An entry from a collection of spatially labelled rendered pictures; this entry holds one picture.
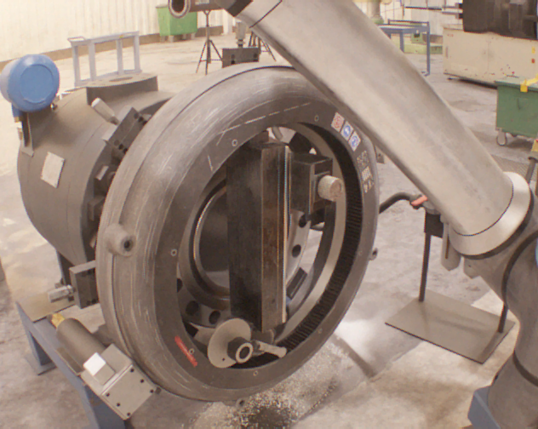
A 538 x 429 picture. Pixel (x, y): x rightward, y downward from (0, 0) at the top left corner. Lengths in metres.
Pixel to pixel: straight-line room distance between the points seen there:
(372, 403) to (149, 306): 0.87
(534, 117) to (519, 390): 3.59
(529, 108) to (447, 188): 3.55
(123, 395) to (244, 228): 0.41
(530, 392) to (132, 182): 0.69
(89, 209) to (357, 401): 0.94
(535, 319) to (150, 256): 0.60
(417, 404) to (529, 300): 0.96
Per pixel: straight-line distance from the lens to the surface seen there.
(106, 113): 0.93
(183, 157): 0.87
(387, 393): 1.63
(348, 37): 0.59
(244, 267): 1.08
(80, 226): 1.23
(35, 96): 1.49
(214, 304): 1.19
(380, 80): 0.60
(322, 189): 0.99
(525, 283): 0.70
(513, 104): 4.24
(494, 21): 0.88
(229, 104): 0.92
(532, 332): 0.69
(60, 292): 0.98
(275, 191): 1.00
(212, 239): 1.41
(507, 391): 0.75
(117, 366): 1.01
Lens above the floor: 1.10
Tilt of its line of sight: 23 degrees down
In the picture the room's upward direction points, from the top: 2 degrees counter-clockwise
